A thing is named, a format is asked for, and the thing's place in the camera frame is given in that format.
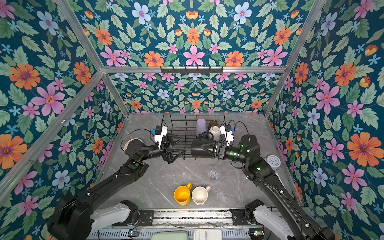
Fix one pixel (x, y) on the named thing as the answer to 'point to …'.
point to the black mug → (198, 152)
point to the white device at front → (208, 234)
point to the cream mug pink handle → (199, 194)
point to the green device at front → (171, 235)
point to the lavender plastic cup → (201, 126)
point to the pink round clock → (125, 147)
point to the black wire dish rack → (183, 129)
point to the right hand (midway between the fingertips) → (205, 147)
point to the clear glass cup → (213, 172)
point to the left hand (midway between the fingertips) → (183, 144)
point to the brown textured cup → (212, 122)
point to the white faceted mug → (215, 131)
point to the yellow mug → (182, 195)
